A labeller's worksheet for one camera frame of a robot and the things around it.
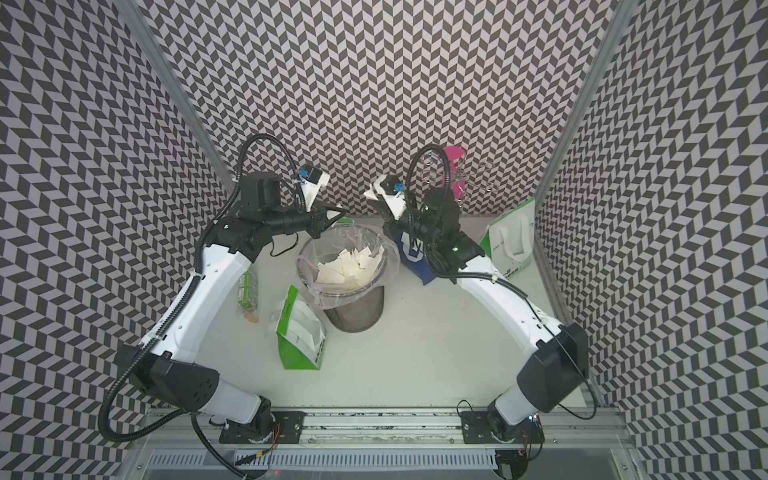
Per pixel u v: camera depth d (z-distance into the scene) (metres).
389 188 0.55
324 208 0.63
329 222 0.67
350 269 0.84
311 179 0.59
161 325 0.41
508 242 0.85
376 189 0.57
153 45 0.77
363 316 0.83
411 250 0.93
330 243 0.85
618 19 0.68
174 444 0.69
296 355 0.79
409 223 0.59
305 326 0.69
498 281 0.48
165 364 0.39
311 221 0.61
